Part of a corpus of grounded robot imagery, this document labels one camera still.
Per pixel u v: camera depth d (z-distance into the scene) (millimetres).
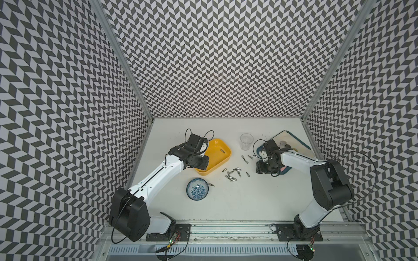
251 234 740
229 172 913
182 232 712
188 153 610
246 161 989
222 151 1020
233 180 882
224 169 913
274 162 706
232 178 908
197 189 847
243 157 991
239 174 916
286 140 1088
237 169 913
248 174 922
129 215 400
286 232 733
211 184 884
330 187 467
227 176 911
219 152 1011
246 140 1030
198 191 846
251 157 984
